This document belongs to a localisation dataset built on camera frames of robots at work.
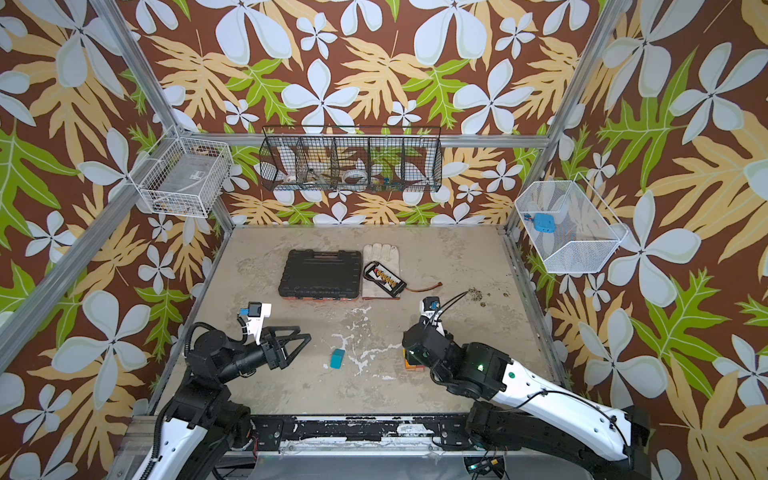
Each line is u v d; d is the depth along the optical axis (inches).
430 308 24.2
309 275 40.0
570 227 33.1
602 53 29.1
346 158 38.5
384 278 39.9
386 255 42.9
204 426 20.9
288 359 24.2
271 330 26.8
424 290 40.0
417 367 32.8
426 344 19.5
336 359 34.0
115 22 27.2
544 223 33.8
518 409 16.6
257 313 25.1
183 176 33.9
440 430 29.5
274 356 24.0
